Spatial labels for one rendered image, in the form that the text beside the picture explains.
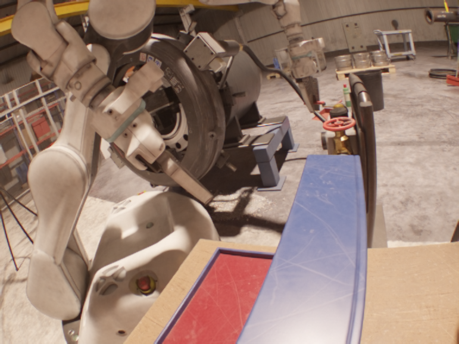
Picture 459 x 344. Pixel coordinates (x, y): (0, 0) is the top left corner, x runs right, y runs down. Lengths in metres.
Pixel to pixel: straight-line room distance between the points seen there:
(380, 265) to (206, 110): 0.73
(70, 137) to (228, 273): 0.46
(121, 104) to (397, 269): 0.38
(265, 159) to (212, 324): 1.05
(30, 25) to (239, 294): 0.44
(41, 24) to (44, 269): 0.57
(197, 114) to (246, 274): 0.67
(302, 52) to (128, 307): 0.82
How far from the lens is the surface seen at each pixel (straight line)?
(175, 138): 1.12
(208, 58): 0.80
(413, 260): 0.25
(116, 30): 0.53
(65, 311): 0.82
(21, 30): 0.40
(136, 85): 0.35
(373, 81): 2.25
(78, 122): 0.56
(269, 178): 1.25
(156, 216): 0.81
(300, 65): 0.76
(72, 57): 0.36
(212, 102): 0.84
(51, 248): 0.65
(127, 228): 0.83
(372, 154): 0.47
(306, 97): 0.78
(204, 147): 0.88
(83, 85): 0.35
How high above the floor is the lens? 0.66
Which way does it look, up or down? 24 degrees down
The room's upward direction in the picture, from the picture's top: 20 degrees counter-clockwise
